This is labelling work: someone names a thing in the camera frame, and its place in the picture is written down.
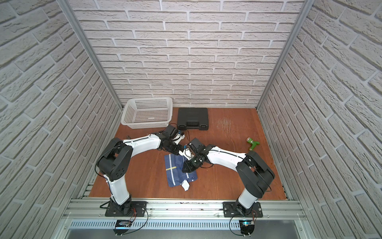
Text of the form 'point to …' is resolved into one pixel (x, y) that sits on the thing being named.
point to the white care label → (185, 185)
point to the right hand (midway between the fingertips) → (186, 169)
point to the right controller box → (246, 227)
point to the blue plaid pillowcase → (174, 164)
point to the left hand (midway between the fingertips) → (183, 149)
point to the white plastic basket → (147, 112)
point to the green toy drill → (250, 141)
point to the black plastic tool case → (192, 118)
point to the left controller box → (122, 227)
